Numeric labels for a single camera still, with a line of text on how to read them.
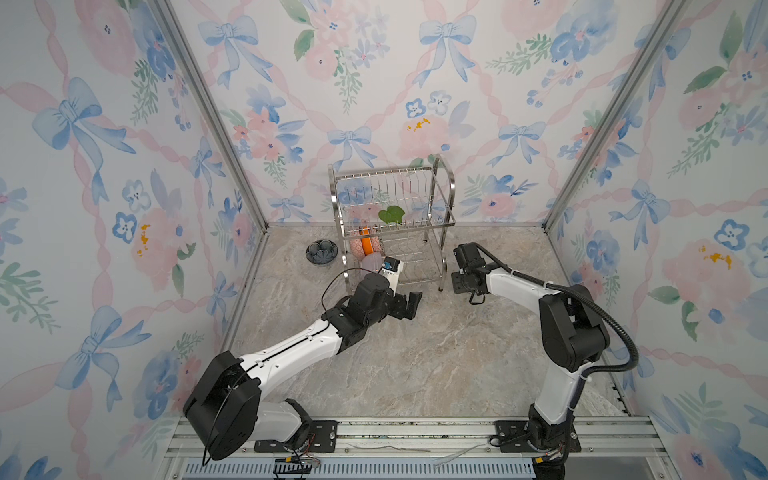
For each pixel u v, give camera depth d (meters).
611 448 0.74
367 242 0.97
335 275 1.05
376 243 0.98
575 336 0.50
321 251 1.08
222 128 0.91
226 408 0.40
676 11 0.68
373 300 0.61
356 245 0.97
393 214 0.86
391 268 0.69
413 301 0.72
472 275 0.72
